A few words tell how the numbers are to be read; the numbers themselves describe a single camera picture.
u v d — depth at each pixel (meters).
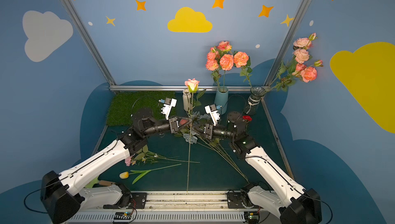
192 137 0.91
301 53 0.71
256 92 0.98
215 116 0.63
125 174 0.80
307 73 0.68
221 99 0.98
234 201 0.74
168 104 0.60
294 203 0.39
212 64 0.84
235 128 0.53
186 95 1.01
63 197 0.37
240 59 0.73
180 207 0.73
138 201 0.75
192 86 0.63
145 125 0.57
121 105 1.14
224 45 0.86
